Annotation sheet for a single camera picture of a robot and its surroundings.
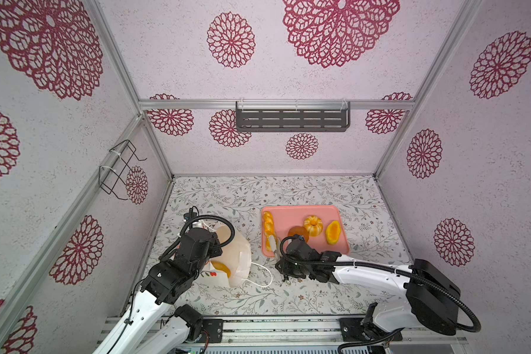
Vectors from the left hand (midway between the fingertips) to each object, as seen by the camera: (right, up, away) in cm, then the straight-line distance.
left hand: (213, 239), depth 73 cm
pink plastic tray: (+27, +4, +31) cm, 42 cm away
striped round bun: (+39, +1, +24) cm, 46 cm away
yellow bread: (+1, -12, +7) cm, 14 cm away
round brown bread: (+32, -1, +22) cm, 39 cm away
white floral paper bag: (+5, -12, +12) cm, 18 cm away
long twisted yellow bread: (+18, +1, +25) cm, 31 cm away
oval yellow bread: (+46, -1, +22) cm, 51 cm away
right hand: (+20, -11, +9) cm, 25 cm away
